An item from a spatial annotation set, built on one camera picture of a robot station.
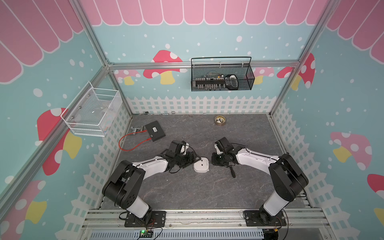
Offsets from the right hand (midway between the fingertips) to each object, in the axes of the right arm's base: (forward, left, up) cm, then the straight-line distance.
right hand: (211, 161), depth 91 cm
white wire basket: (+12, +60, +32) cm, 70 cm away
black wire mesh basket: (+41, -8, +32) cm, 52 cm away
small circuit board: (-36, +34, -5) cm, 50 cm away
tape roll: (+36, -9, -2) cm, 37 cm away
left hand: (-2, +8, +3) cm, 9 cm away
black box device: (+25, +39, -1) cm, 46 cm away
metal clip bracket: (+26, +54, -1) cm, 60 cm away
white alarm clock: (-3, +5, 0) cm, 6 cm away
